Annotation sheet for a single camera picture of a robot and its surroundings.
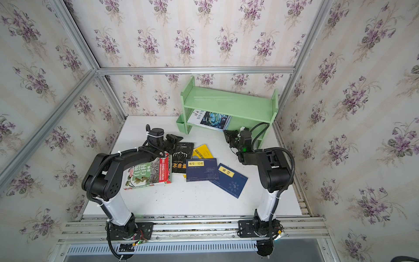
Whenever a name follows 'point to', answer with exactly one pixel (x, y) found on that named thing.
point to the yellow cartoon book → (201, 152)
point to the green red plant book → (156, 172)
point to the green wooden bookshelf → (256, 112)
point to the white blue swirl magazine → (210, 119)
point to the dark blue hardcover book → (202, 169)
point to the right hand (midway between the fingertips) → (229, 129)
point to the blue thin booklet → (229, 180)
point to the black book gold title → (183, 151)
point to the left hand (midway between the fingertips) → (184, 139)
